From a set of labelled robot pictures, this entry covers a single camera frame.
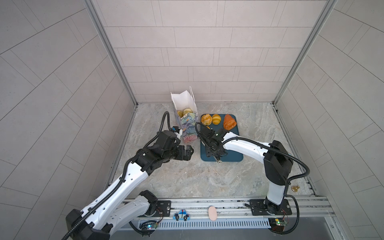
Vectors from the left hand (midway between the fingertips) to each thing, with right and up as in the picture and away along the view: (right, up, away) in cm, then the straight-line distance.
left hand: (190, 148), depth 72 cm
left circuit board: (-18, -31, -8) cm, 37 cm away
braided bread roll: (-3, +19, +22) cm, 29 cm away
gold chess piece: (+54, -21, +3) cm, 58 cm away
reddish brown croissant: (+25, +12, +28) cm, 39 cm away
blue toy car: (-3, -30, -4) cm, 30 cm away
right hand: (+11, -6, +13) cm, 18 cm away
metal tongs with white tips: (+15, -7, +1) cm, 17 cm away
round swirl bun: (+10, +13, +30) cm, 34 cm away
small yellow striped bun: (+16, +14, +30) cm, 37 cm away
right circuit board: (+41, -34, -4) cm, 53 cm away
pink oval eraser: (+11, -29, -4) cm, 31 cm away
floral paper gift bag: (-1, +12, +12) cm, 17 cm away
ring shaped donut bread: (-7, +17, +21) cm, 28 cm away
